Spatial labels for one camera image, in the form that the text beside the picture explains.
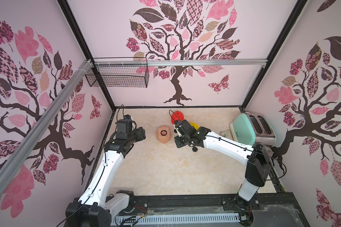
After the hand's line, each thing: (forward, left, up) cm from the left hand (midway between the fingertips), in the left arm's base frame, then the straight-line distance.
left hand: (141, 134), depth 79 cm
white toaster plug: (+12, -56, -18) cm, 60 cm away
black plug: (+1, -33, -20) cm, 39 cm away
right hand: (0, -21, -5) cm, 22 cm away
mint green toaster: (+5, -66, -2) cm, 67 cm away
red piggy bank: (+24, -21, -11) cm, 34 cm away
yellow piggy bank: (+22, -36, -21) cm, 47 cm away
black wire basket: (+42, +10, +15) cm, 45 cm away
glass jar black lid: (-8, -71, -5) cm, 72 cm away
